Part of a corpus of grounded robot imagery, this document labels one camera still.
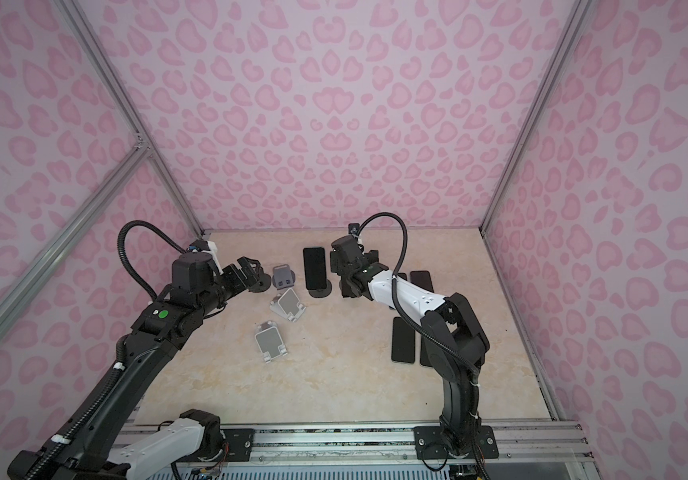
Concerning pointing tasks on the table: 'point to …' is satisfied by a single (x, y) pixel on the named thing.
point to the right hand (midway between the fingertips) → (352, 251)
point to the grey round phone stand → (283, 276)
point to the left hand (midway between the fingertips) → (248, 264)
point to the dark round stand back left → (320, 293)
